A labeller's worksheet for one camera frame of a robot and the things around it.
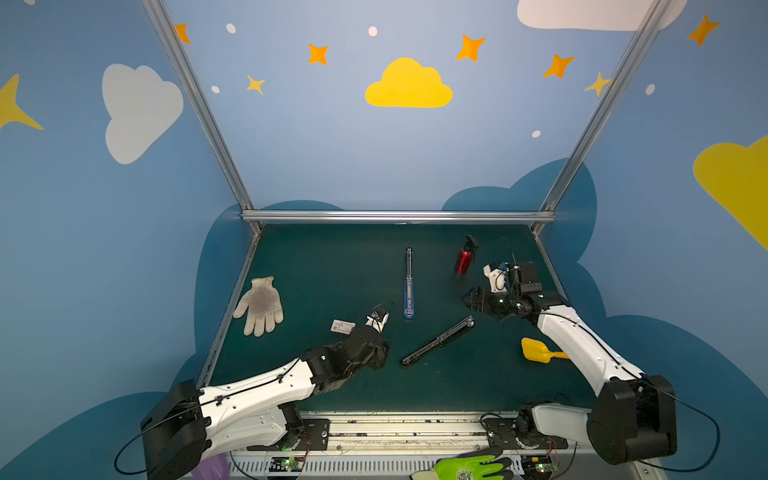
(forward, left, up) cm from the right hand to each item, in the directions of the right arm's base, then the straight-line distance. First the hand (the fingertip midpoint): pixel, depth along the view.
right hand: (475, 298), depth 86 cm
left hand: (-13, +25, -2) cm, 28 cm away
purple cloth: (-43, +64, -11) cm, 78 cm away
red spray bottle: (+19, 0, -5) cm, 20 cm away
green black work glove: (-39, +1, -12) cm, 41 cm away
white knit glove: (0, +68, -12) cm, 69 cm away
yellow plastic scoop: (-11, -18, -9) cm, 23 cm away
